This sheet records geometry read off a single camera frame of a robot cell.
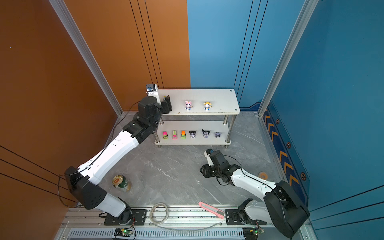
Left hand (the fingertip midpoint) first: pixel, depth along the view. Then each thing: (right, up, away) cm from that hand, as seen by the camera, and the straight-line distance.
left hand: (163, 95), depth 73 cm
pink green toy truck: (-4, -21, +23) cm, 32 cm away
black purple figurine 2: (+22, -20, +21) cm, 36 cm away
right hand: (+20, -41, +12) cm, 47 cm away
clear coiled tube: (-1, -63, 0) cm, 63 cm away
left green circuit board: (-18, -66, -2) cm, 69 cm away
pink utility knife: (+27, -59, +3) cm, 65 cm away
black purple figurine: (+14, -21, +21) cm, 33 cm away
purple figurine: (+30, -21, +21) cm, 42 cm away
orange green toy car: (+8, -21, +23) cm, 33 cm away
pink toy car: (+2, -21, +23) cm, 32 cm away
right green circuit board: (+43, -67, -2) cm, 80 cm away
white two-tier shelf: (+27, -2, +5) cm, 27 cm away
